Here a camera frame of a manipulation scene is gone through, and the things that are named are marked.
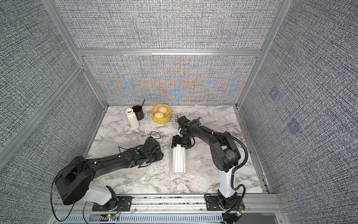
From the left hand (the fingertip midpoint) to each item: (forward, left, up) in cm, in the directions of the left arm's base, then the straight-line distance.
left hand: (165, 154), depth 86 cm
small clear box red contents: (+32, -8, -1) cm, 33 cm away
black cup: (+35, +20, 0) cm, 40 cm away
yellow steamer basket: (+32, -1, -2) cm, 32 cm away
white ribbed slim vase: (+25, +22, +6) cm, 33 cm away
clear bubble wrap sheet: (-11, +6, -5) cm, 14 cm away
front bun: (+32, +5, 0) cm, 33 cm away
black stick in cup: (+38, +16, +8) cm, 42 cm away
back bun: (+38, +3, 0) cm, 39 cm away
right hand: (+7, -7, 0) cm, 10 cm away
